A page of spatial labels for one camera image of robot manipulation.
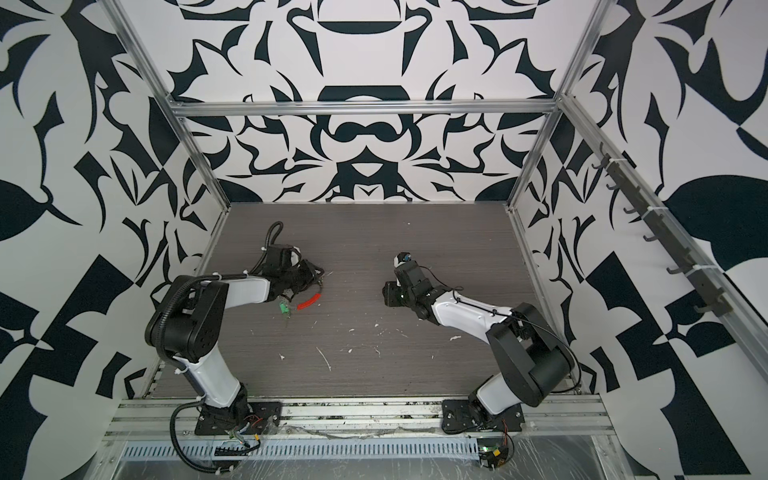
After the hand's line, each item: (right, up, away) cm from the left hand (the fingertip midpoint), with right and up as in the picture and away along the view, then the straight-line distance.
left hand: (327, 266), depth 97 cm
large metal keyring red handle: (-3, -10, -2) cm, 11 cm away
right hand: (+20, -6, -7) cm, 22 cm away
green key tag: (-13, -13, -3) cm, 18 cm away
